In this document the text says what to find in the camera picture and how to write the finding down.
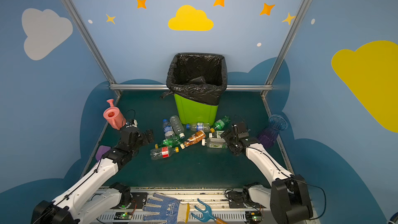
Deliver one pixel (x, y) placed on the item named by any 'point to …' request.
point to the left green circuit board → (123, 215)
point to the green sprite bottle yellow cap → (172, 141)
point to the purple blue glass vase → (276, 123)
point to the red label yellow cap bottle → (162, 152)
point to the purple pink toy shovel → (101, 150)
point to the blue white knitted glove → (167, 209)
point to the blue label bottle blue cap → (168, 131)
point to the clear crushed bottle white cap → (177, 127)
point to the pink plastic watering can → (113, 115)
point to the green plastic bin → (190, 111)
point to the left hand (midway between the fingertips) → (147, 132)
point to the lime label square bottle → (218, 132)
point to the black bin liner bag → (200, 78)
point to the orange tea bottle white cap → (194, 139)
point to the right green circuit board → (253, 216)
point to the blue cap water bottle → (199, 126)
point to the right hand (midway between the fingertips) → (225, 137)
